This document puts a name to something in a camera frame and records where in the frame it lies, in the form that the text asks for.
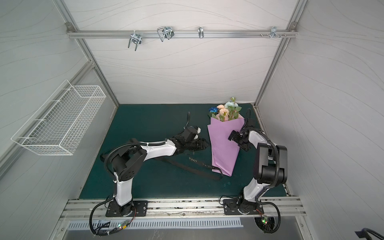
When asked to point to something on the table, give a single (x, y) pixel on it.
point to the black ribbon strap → (218, 177)
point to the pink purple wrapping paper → (224, 151)
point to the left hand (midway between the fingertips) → (210, 144)
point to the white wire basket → (58, 126)
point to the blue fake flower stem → (213, 111)
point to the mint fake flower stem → (233, 109)
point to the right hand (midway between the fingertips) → (237, 138)
